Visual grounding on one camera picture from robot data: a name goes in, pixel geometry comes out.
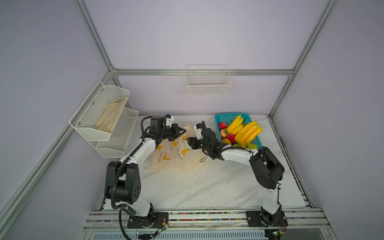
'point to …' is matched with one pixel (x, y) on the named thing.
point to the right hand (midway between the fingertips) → (185, 140)
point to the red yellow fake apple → (223, 134)
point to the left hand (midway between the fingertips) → (186, 131)
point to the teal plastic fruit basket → (229, 118)
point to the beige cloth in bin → (106, 121)
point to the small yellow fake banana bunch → (236, 124)
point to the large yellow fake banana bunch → (248, 133)
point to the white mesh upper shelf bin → (98, 116)
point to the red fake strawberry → (222, 125)
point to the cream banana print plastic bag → (177, 154)
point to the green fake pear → (250, 146)
